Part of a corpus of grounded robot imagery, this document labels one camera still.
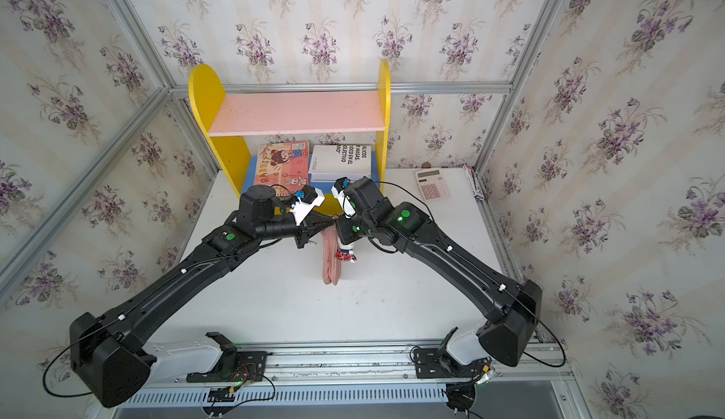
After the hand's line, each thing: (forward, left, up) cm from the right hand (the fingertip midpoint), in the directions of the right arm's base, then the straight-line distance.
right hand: (339, 225), depth 71 cm
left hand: (-1, 0, +2) cm, 2 cm away
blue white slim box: (+38, -51, -26) cm, 69 cm away
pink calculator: (+37, -33, -24) cm, 55 cm away
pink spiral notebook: (+33, +24, -11) cm, 42 cm away
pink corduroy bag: (-2, +4, -20) cm, 21 cm away
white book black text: (+32, +7, -8) cm, 34 cm away
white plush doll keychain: (-6, -2, -2) cm, 7 cm away
